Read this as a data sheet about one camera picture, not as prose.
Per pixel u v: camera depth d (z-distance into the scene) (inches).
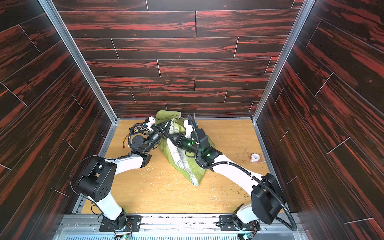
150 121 30.2
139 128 45.2
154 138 28.6
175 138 28.9
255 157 37.7
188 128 26.8
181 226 29.0
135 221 29.1
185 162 37.7
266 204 16.0
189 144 25.3
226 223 28.4
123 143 41.4
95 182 18.7
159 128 28.8
